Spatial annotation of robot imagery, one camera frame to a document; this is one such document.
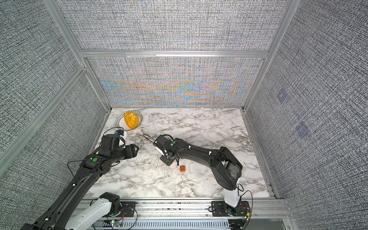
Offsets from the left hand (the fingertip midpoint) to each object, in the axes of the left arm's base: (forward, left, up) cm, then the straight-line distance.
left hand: (136, 147), depth 77 cm
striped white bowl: (+29, +20, -15) cm, 38 cm away
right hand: (0, -16, -10) cm, 19 cm away
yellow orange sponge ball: (+29, +11, -11) cm, 32 cm away
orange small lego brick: (-7, -25, -16) cm, 30 cm away
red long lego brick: (-8, -18, -5) cm, 21 cm away
